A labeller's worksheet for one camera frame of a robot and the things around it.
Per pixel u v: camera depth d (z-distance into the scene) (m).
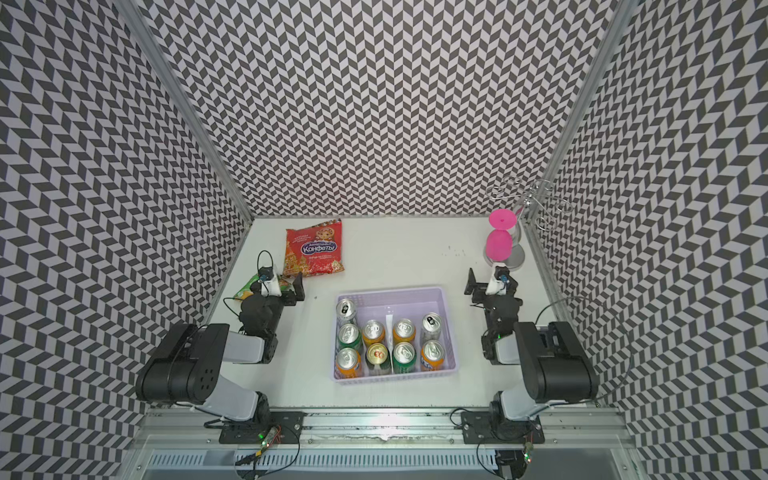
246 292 0.94
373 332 0.83
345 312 0.79
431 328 0.77
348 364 0.75
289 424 0.72
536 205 0.83
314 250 1.03
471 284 0.81
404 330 0.84
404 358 0.77
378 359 0.77
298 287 0.86
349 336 0.82
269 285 0.77
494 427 0.67
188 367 0.45
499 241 0.89
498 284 0.75
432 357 0.76
